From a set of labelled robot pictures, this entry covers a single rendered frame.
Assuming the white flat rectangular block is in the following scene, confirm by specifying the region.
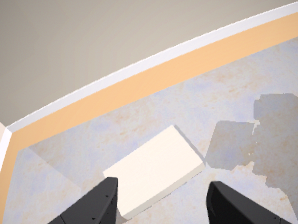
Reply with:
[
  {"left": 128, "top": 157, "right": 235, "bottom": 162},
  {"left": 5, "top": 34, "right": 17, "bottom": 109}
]
[{"left": 102, "top": 125, "right": 206, "bottom": 220}]

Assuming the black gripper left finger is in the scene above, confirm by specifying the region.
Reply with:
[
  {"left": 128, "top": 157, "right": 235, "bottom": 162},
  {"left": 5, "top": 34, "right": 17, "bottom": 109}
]
[{"left": 49, "top": 177, "right": 118, "bottom": 224}]

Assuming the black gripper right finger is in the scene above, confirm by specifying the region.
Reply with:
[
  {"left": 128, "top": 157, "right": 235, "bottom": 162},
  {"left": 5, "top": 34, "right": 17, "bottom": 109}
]
[{"left": 205, "top": 181, "right": 291, "bottom": 224}]

